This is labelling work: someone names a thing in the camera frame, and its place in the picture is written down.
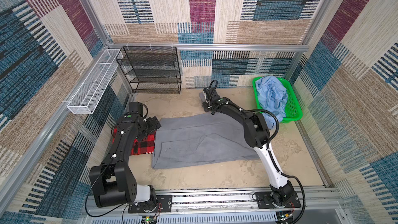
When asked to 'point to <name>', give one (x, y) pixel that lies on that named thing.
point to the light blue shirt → (272, 95)
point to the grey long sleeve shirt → (192, 139)
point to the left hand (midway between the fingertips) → (153, 126)
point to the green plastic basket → (293, 111)
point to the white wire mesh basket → (87, 97)
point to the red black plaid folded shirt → (144, 145)
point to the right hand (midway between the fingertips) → (208, 105)
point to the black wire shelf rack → (152, 70)
